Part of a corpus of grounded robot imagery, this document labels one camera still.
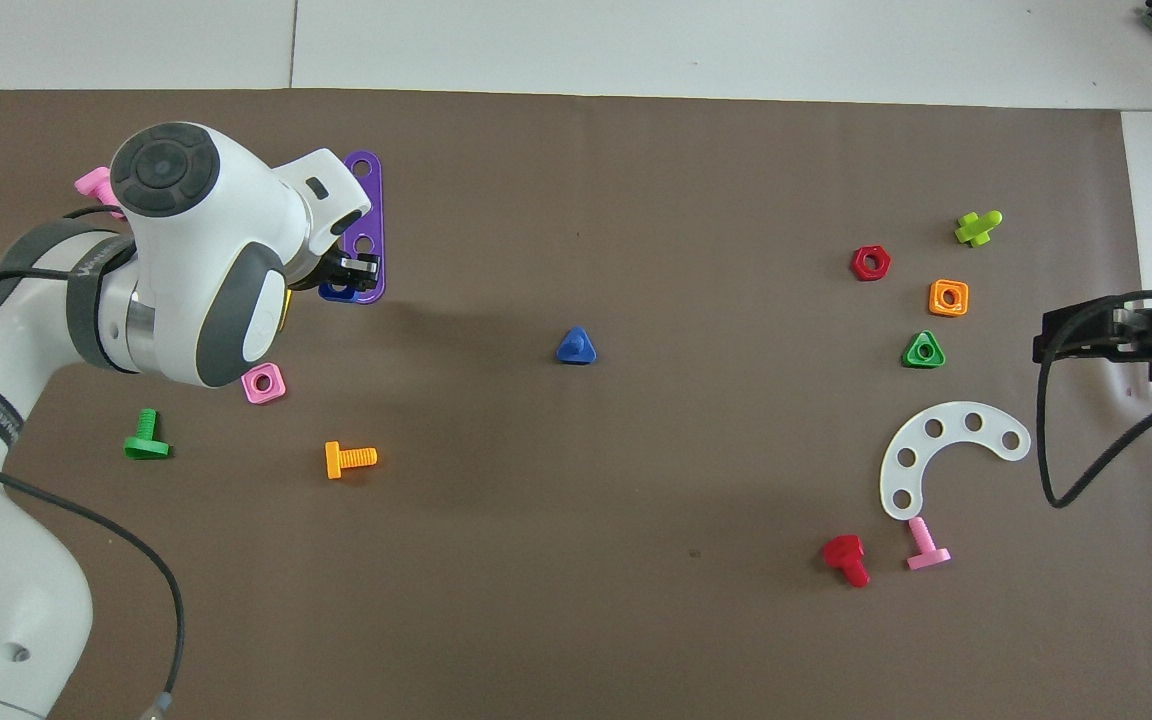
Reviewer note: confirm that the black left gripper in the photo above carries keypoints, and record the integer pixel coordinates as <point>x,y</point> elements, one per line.
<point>316,272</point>

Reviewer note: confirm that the blue square nut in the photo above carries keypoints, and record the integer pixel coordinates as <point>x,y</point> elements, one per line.
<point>331,292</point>

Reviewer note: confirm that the blue triangle-head screw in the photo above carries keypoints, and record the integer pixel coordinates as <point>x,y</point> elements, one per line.
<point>576,348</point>

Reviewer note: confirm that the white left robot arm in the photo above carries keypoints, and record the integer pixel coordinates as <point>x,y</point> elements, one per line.
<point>196,280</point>

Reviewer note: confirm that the pink square nut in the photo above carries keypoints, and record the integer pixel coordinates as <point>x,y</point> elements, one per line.
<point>274,392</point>

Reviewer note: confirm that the orange plastic screw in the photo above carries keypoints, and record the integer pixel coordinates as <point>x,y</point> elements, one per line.
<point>351,458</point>

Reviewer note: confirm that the lime green cross-head screw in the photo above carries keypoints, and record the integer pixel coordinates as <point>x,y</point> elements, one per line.
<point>976,230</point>

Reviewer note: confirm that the orange square nut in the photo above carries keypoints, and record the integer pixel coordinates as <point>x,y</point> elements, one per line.
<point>936,305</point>

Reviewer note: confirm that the green triangle nut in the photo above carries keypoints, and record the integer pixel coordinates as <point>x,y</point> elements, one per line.
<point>911,358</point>

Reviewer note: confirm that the green plastic screw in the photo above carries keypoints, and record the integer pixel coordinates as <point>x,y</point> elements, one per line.
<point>146,425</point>

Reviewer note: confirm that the pink plastic screw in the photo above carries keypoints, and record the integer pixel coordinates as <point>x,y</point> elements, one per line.
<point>921,535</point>
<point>91,183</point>

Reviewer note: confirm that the red hexagon nut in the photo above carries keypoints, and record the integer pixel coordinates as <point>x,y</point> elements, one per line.
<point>858,265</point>

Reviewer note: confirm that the red plastic screw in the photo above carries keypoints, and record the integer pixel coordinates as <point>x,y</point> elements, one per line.
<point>844,552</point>

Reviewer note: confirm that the purple four-hole strip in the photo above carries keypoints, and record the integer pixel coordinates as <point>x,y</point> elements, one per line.
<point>379,225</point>

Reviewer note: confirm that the white curved five-hole strip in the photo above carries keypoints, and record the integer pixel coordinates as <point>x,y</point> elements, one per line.
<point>954,418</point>

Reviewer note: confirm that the brown table mat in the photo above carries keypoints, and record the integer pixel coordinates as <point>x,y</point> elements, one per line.
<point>576,500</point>

